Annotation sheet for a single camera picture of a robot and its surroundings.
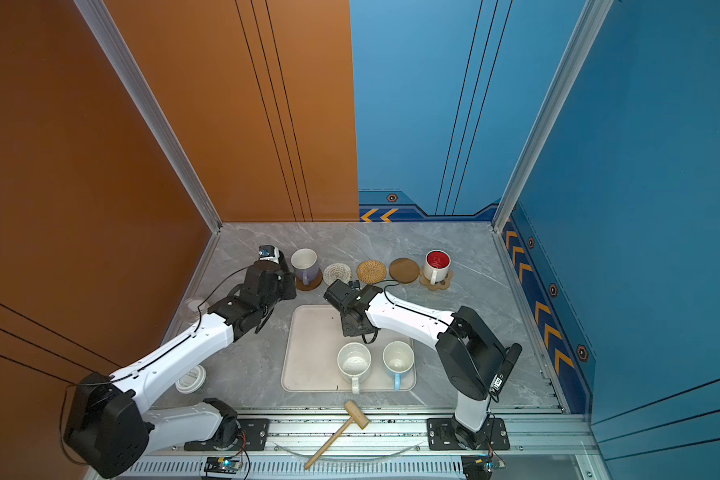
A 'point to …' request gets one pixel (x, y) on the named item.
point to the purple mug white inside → (305, 263)
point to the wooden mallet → (356, 415)
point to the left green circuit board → (223, 464)
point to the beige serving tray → (313, 342)
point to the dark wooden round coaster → (404, 270)
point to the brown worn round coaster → (312, 285)
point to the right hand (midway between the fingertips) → (354, 328)
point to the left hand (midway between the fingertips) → (291, 273)
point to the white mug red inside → (436, 268)
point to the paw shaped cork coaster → (437, 285)
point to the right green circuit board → (476, 467)
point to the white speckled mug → (354, 364)
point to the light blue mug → (398, 356)
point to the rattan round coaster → (371, 272)
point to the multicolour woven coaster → (336, 271)
